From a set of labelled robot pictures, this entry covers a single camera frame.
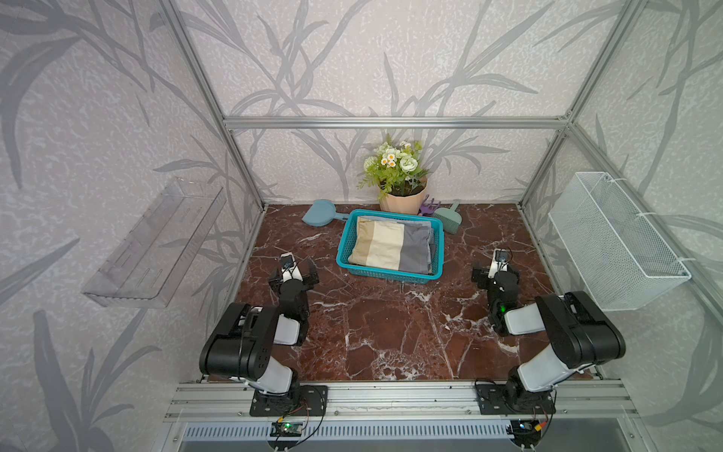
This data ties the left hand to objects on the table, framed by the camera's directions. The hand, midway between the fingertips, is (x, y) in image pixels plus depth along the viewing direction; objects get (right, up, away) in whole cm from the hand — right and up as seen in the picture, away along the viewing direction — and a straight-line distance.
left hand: (294, 261), depth 89 cm
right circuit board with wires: (+66, -42, -17) cm, 80 cm away
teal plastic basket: (+16, +7, +9) cm, 19 cm away
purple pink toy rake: (+49, +18, +30) cm, 60 cm away
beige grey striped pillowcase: (+32, +5, +10) cm, 34 cm away
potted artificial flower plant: (+33, +29, 0) cm, 44 cm away
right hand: (+66, 0, +4) cm, 66 cm away
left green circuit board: (+4, -40, -19) cm, 45 cm away
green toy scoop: (+56, +15, +26) cm, 64 cm away
